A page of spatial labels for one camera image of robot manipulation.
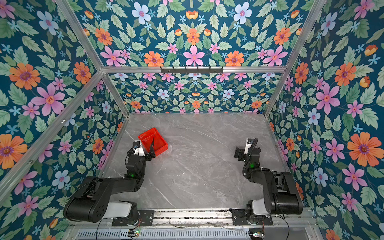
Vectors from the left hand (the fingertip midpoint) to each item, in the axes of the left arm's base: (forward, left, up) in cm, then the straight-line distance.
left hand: (143, 141), depth 86 cm
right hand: (-3, -61, -8) cm, 62 cm away
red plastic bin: (+7, -5, -16) cm, 19 cm away
